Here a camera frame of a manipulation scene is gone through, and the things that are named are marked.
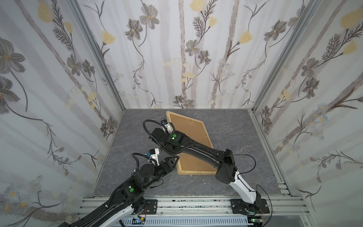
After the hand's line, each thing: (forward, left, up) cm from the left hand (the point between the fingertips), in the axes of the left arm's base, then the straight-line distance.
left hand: (175, 158), depth 71 cm
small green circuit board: (-25, +21, -23) cm, 40 cm away
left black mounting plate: (-19, +13, -18) cm, 29 cm away
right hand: (+15, +4, +1) cm, 16 cm away
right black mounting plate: (-20, -34, -17) cm, 43 cm away
